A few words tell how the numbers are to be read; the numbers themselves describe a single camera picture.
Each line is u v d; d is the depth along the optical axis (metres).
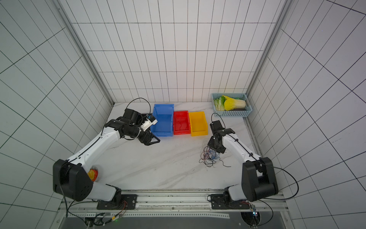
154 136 0.71
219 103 1.10
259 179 0.43
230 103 1.10
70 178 0.41
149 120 0.71
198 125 0.99
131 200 0.73
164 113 0.99
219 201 0.73
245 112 1.06
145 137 0.69
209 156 0.88
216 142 0.65
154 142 0.73
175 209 0.72
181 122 1.05
